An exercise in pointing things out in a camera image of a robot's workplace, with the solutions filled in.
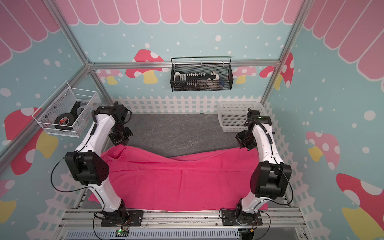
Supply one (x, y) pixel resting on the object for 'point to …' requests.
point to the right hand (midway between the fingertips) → (234, 161)
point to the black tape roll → (64, 122)
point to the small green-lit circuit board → (121, 233)
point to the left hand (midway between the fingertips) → (116, 182)
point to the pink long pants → (216, 180)
